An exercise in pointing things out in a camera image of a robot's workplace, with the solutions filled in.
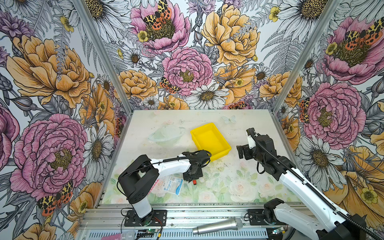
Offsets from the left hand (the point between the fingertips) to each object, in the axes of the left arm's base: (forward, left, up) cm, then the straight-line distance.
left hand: (193, 180), depth 86 cm
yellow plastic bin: (+28, -10, +2) cm, 30 cm away
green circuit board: (-24, -40, -1) cm, 46 cm away
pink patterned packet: (-4, +20, -1) cm, 20 cm away
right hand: (+10, -28, +16) cm, 34 cm away
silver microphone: (-22, -19, +3) cm, 29 cm away
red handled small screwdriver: (-1, -1, 0) cm, 1 cm away
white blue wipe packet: (-2, +12, -1) cm, 12 cm away
